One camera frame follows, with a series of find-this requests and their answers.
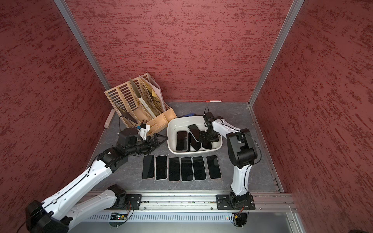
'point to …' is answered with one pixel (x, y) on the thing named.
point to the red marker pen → (213, 101)
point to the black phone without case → (196, 145)
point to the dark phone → (181, 141)
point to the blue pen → (189, 114)
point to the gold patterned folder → (155, 97)
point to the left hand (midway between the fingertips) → (163, 144)
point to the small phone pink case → (213, 167)
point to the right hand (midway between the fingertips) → (206, 142)
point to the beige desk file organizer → (141, 101)
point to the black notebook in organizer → (127, 115)
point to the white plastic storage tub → (180, 124)
